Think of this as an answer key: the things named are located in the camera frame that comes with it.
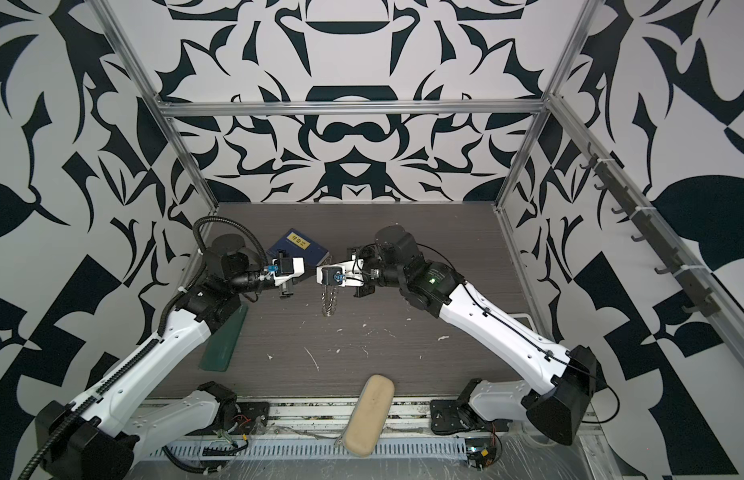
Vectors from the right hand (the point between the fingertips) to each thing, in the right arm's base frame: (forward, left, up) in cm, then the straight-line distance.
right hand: (333, 259), depth 65 cm
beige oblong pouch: (-25, -7, -28) cm, 39 cm away
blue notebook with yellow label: (+26, +17, -30) cm, 43 cm away
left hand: (+1, +2, -1) cm, 2 cm away
